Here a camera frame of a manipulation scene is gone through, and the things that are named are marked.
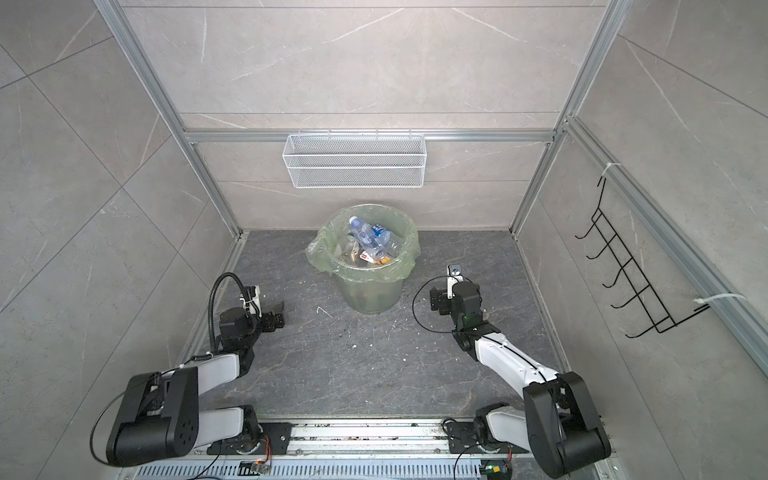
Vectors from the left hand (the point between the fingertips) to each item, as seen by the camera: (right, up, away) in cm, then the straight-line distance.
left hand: (265, 297), depth 90 cm
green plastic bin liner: (+23, +15, -4) cm, 28 cm away
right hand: (+57, +5, -1) cm, 57 cm away
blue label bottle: (+38, +18, +2) cm, 42 cm away
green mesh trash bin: (+33, 0, -2) cm, 33 cm away
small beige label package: (+33, +12, -6) cm, 36 cm away
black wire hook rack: (+94, +10, -23) cm, 97 cm away
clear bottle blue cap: (+31, +19, 0) cm, 37 cm away
